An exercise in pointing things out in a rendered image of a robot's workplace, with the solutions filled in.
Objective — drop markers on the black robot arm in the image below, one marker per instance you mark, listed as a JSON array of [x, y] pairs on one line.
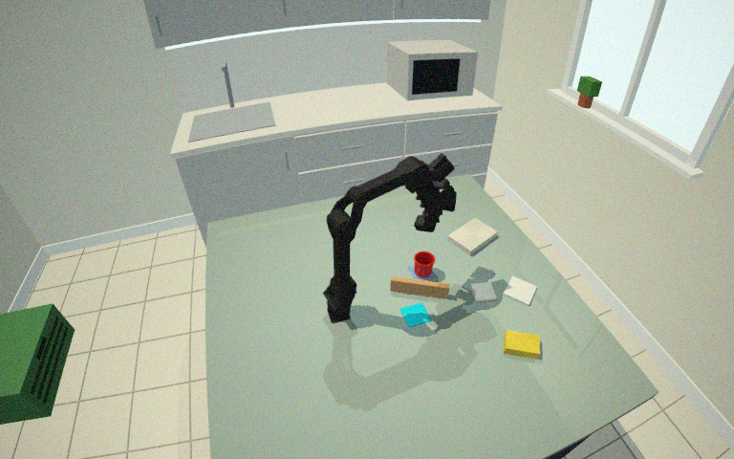
[[415, 175]]

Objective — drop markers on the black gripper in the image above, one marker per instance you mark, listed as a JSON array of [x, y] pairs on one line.
[[429, 218]]

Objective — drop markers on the beige rectangular block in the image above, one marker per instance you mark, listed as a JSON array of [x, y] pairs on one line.
[[471, 236]]

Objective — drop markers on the white flat rectangular slab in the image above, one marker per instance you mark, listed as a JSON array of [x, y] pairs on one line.
[[520, 290]]

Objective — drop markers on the tan rectangular block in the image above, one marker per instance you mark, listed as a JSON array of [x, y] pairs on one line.
[[419, 287]]

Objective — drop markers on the yellow flat block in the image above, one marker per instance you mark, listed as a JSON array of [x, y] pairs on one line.
[[521, 344]]

